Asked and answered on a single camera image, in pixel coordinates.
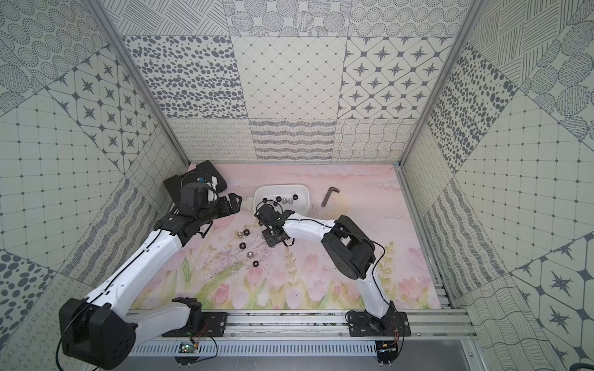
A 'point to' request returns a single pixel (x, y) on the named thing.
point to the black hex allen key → (328, 194)
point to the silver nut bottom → (271, 202)
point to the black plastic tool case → (197, 175)
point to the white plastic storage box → (294, 197)
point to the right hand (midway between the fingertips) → (277, 237)
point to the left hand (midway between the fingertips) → (229, 196)
